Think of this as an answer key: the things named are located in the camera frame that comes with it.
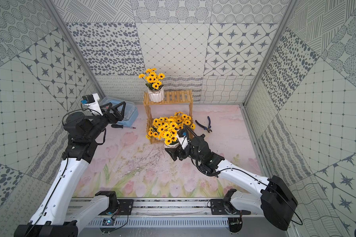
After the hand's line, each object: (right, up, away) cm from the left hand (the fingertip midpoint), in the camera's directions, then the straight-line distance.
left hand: (121, 103), depth 64 cm
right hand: (+22, -21, +12) cm, 33 cm away
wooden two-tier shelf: (+24, +9, +54) cm, 60 cm away
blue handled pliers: (+44, -14, +44) cm, 63 cm away
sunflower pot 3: (+26, -8, +25) cm, 37 cm away
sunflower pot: (+22, -17, +1) cm, 28 cm away
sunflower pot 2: (+16, -12, +4) cm, 21 cm away
